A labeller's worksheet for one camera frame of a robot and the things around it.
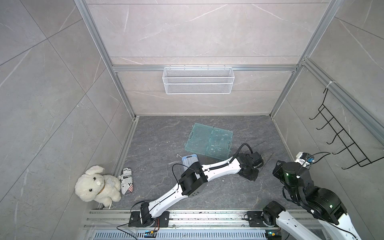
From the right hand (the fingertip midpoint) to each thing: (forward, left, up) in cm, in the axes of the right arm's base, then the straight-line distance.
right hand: (279, 163), depth 66 cm
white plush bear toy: (-6, +86, -8) cm, 86 cm away
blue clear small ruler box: (+14, +43, -23) cm, 50 cm away
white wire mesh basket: (+60, +37, +5) cm, 71 cm away
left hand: (+2, +4, -21) cm, 21 cm away
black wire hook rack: (-2, -29, +7) cm, 30 cm away
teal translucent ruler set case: (+29, +28, -24) cm, 47 cm away
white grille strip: (-24, +45, -25) cm, 57 cm away
